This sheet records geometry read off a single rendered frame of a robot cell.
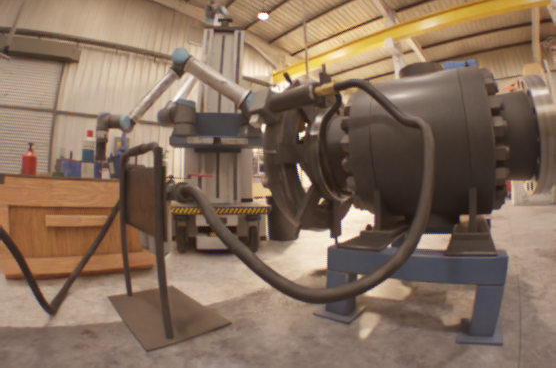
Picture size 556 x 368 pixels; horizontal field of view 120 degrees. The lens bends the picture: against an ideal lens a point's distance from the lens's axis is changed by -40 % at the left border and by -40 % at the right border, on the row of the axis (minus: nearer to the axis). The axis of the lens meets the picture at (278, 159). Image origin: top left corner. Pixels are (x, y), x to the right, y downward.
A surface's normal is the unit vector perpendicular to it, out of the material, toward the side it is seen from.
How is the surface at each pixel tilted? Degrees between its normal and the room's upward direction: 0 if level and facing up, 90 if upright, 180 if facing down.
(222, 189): 90
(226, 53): 90
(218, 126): 90
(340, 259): 90
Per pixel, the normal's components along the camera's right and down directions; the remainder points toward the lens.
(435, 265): -0.66, -0.07
